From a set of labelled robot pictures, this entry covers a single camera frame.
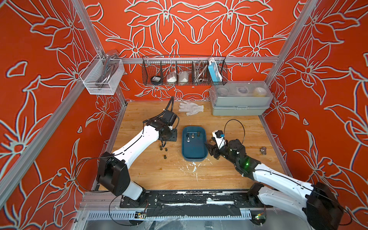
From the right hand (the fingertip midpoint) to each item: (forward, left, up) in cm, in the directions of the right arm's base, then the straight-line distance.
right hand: (206, 141), depth 78 cm
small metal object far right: (+2, -39, -15) cm, 42 cm away
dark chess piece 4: (+2, +24, -16) cm, 29 cm away
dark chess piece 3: (+3, +28, -15) cm, 32 cm away
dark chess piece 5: (-3, +24, -15) cm, 29 cm away
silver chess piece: (+9, +10, -14) cm, 20 cm away
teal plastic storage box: (+8, +6, -18) cm, 21 cm away
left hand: (+5, +19, -2) cm, 19 cm away
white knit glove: (+38, +5, -14) cm, 41 cm away
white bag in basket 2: (+41, +14, +14) cm, 45 cm away
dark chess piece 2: (+13, +3, -14) cm, 20 cm away
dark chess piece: (+13, +10, -15) cm, 22 cm away
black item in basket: (+39, +32, +12) cm, 52 cm away
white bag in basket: (+37, +21, +16) cm, 46 cm away
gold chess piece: (+12, +7, -14) cm, 20 cm away
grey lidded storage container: (+38, -29, -3) cm, 48 cm away
